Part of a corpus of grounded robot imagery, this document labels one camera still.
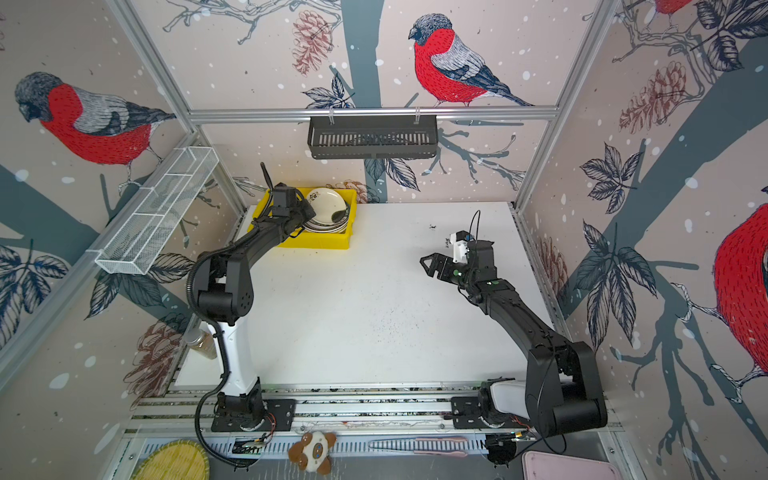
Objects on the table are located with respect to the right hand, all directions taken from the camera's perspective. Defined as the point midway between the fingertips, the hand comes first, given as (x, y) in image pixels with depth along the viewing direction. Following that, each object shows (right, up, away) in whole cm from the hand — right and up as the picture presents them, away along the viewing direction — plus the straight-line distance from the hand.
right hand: (430, 265), depth 86 cm
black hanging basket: (-18, +44, +21) cm, 52 cm away
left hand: (-40, +19, +15) cm, 47 cm away
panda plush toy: (-29, -40, -20) cm, 53 cm away
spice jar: (-62, -19, -9) cm, 65 cm away
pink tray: (+23, -42, -21) cm, 52 cm away
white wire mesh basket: (-73, +7, -14) cm, 75 cm away
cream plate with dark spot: (-34, +18, +22) cm, 44 cm away
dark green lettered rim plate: (-31, +12, +18) cm, 38 cm away
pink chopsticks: (0, -41, -19) cm, 45 cm away
